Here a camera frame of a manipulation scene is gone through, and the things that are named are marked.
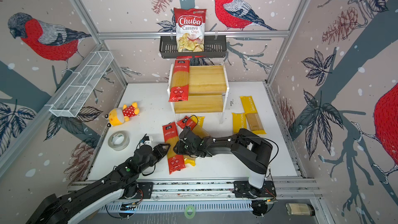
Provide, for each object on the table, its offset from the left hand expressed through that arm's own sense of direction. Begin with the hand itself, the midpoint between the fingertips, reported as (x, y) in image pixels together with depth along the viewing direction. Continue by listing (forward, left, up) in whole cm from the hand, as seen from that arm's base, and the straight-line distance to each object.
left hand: (169, 147), depth 82 cm
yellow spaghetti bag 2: (+18, -42, -4) cm, 46 cm away
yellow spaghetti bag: (+14, -16, -5) cm, 22 cm away
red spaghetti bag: (+19, -7, +29) cm, 36 cm away
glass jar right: (-27, -61, -1) cm, 67 cm away
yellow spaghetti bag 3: (+26, -52, -5) cm, 58 cm away
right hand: (-2, -2, -3) cm, 4 cm away
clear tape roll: (+7, +32, -5) cm, 33 cm away
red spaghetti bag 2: (-7, -4, -2) cm, 8 cm away
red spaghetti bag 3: (+16, -8, 0) cm, 18 cm away
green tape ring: (-27, -10, -5) cm, 30 cm away
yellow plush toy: (+20, +35, 0) cm, 41 cm away
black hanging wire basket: (+53, -26, +29) cm, 66 cm away
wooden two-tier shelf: (+18, -21, +27) cm, 39 cm away
